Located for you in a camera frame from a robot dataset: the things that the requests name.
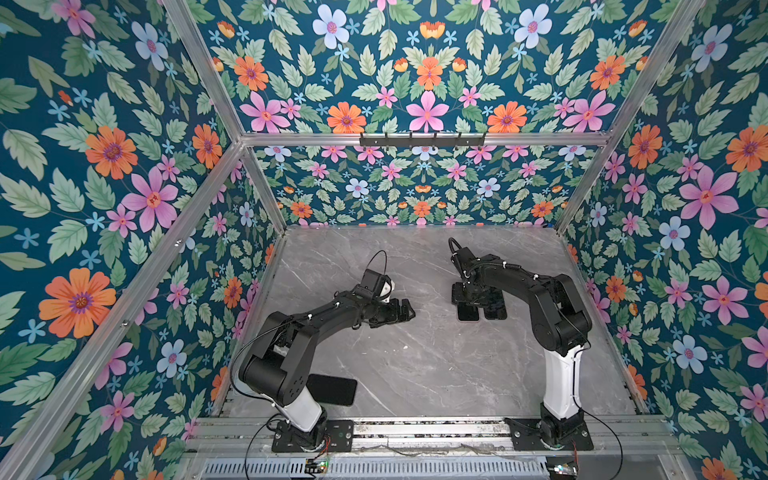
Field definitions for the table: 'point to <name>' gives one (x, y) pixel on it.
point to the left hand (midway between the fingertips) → (409, 310)
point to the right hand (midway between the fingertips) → (463, 300)
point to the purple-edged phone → (332, 390)
